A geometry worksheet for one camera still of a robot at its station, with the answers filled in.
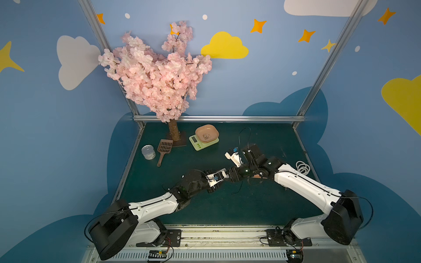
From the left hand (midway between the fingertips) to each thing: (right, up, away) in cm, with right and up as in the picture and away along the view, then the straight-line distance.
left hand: (222, 170), depth 79 cm
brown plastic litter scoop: (-36, +10, +29) cm, 48 cm away
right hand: (+3, -1, -1) cm, 3 cm away
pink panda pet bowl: (-8, +20, +33) cm, 39 cm away
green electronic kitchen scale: (-14, +12, +29) cm, 34 cm away
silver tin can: (-45, +8, +22) cm, 51 cm away
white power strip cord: (+50, -2, +19) cm, 54 cm away
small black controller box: (+33, -38, -5) cm, 51 cm away
